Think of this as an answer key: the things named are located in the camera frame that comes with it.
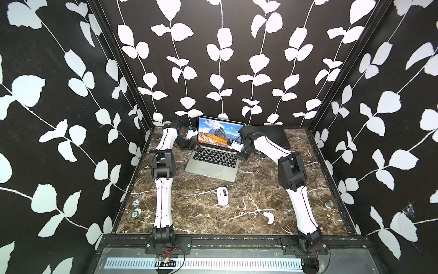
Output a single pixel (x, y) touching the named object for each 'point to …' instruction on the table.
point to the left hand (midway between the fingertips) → (197, 145)
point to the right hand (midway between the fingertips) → (239, 151)
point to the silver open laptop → (214, 158)
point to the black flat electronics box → (276, 134)
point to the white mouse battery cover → (271, 216)
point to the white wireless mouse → (222, 196)
